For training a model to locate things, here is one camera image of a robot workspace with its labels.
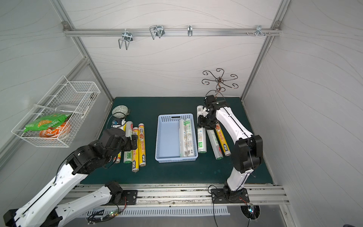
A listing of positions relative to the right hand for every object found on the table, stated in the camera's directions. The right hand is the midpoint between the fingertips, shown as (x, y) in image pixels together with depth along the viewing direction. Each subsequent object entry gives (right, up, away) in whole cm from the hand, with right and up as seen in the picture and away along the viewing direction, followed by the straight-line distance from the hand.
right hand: (201, 126), depth 85 cm
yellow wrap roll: (-36, -18, -1) cm, 41 cm away
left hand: (-38, -4, -17) cm, 42 cm away
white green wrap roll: (-45, -18, -1) cm, 48 cm away
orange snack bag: (-68, 0, -23) cm, 72 cm away
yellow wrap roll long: (-41, -17, +1) cm, 44 cm away
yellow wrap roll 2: (+17, -16, +3) cm, 23 cm away
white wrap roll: (-8, -13, +3) cm, 15 cm away
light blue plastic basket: (-16, -10, +10) cm, 21 cm away
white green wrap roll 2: (0, -4, -5) cm, 6 cm away
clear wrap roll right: (+10, -13, +4) cm, 17 cm away
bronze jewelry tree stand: (+12, +29, +3) cm, 32 cm away
